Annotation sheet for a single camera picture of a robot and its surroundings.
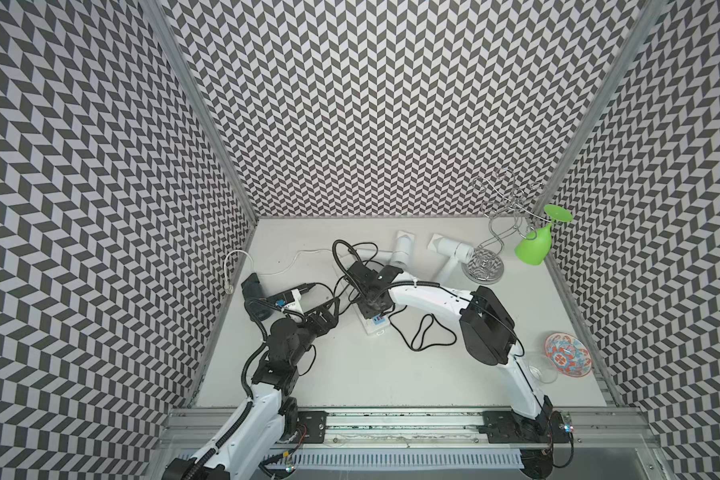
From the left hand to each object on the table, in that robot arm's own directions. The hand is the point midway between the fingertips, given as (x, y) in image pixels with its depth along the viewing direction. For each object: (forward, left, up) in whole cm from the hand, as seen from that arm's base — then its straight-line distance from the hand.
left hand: (330, 305), depth 83 cm
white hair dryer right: (+22, -40, -4) cm, 46 cm away
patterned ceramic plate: (-10, -68, -11) cm, 69 cm away
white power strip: (-2, -12, -9) cm, 15 cm away
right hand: (+3, -12, -8) cm, 15 cm away
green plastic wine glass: (+13, -58, +10) cm, 60 cm away
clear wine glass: (-15, -59, -10) cm, 61 cm away
